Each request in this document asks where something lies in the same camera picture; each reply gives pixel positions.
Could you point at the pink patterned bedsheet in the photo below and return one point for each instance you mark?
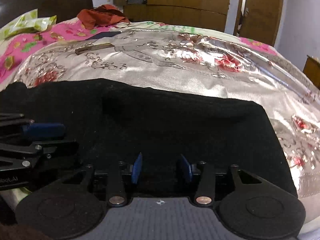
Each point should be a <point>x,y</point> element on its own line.
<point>19,47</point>

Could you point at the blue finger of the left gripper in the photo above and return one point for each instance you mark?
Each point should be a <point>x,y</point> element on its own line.
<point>14,124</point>

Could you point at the wooden wardrobe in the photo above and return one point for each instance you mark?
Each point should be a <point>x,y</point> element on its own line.
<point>208,14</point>

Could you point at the red-orange crumpled cloth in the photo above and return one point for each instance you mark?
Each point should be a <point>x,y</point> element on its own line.
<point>101,16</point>

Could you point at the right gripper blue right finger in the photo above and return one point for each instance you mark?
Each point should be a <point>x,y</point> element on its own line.
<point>189,169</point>

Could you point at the black pants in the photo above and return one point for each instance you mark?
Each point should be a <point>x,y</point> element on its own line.
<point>113,120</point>

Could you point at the wooden door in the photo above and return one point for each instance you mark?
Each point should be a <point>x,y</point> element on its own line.
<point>258,20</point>

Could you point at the floral satin bedspread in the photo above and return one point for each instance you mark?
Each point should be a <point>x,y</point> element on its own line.
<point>204,62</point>

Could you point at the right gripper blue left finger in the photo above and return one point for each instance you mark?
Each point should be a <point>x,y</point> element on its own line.
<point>136,168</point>

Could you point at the dark brown headboard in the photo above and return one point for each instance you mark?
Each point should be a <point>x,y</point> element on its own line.
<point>63,9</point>

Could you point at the wooden desk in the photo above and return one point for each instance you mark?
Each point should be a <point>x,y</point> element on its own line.
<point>312,70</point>

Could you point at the dark blue phone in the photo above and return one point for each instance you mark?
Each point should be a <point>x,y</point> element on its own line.
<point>104,34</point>

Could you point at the green yellow patterned pillow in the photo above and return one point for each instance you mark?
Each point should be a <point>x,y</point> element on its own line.
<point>28,22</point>

